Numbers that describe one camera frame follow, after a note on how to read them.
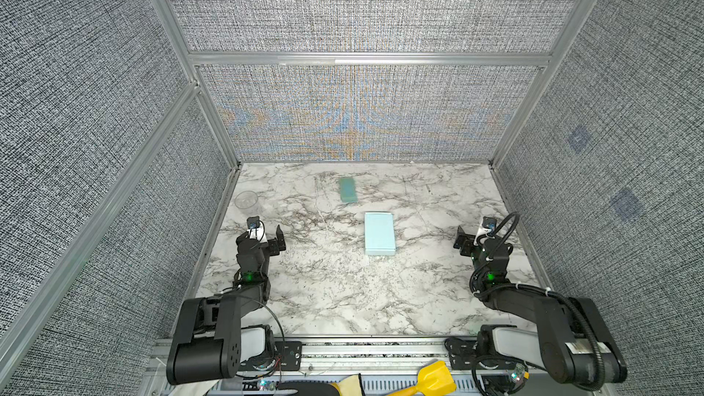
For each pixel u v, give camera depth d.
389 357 0.75
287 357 0.74
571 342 0.42
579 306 0.45
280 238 0.82
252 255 0.65
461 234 0.82
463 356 0.73
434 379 0.70
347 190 1.11
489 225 0.75
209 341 0.42
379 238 0.92
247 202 1.03
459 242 0.82
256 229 0.74
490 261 0.66
